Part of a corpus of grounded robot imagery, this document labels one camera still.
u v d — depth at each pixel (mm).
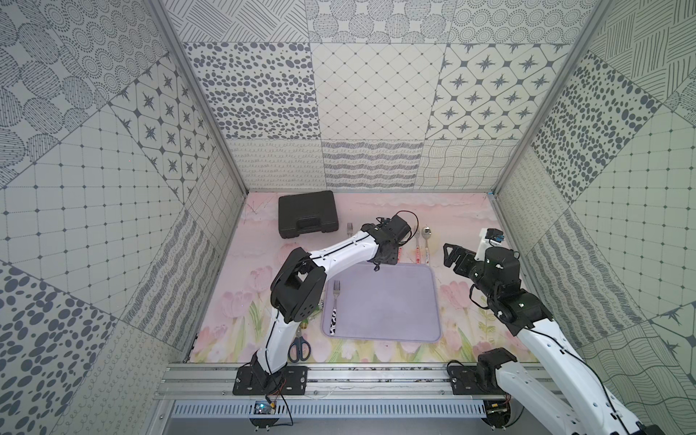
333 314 855
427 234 1063
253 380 633
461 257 683
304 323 830
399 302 897
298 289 512
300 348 799
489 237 651
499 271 539
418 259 985
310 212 1086
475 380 731
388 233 715
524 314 515
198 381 750
